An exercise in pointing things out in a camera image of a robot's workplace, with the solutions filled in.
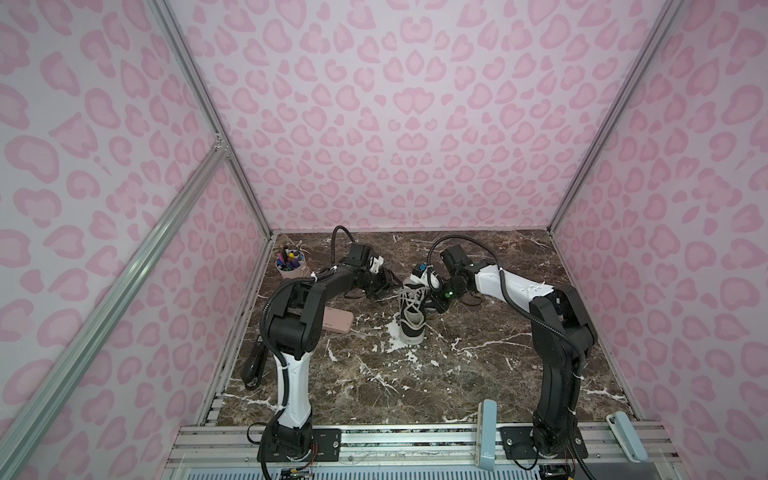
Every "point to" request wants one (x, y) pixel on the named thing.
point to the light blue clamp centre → (486, 434)
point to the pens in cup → (289, 259)
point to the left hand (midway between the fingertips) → (401, 282)
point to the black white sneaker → (412, 296)
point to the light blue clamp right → (627, 436)
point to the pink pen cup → (294, 274)
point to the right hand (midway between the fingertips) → (426, 299)
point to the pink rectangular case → (337, 320)
